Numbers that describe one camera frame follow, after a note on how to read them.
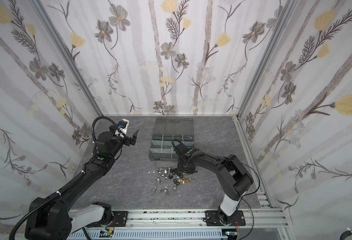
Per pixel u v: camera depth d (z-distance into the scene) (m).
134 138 0.74
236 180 0.47
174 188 0.84
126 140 0.72
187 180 0.86
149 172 0.91
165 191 0.82
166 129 1.36
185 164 0.65
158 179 0.86
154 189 0.84
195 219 0.76
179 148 0.74
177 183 0.86
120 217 0.74
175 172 0.89
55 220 0.39
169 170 0.90
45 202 0.40
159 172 0.89
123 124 0.66
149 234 0.70
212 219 0.73
